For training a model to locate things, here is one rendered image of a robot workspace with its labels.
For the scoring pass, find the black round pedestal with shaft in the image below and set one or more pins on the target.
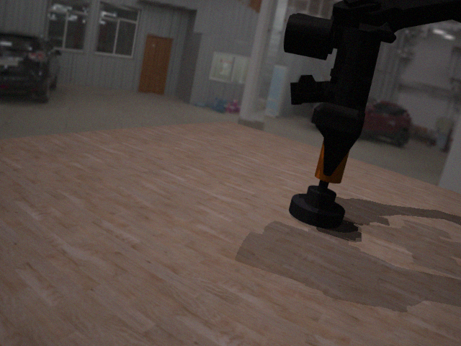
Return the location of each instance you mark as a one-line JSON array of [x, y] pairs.
[[317, 207]]

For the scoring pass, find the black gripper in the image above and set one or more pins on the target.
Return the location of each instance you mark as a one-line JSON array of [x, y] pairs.
[[341, 121]]

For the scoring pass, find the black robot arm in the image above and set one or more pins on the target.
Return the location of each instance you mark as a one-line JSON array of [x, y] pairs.
[[356, 29]]

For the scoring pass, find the orange cylinder with d-shaped hole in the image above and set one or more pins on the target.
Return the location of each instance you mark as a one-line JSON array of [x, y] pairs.
[[337, 176]]

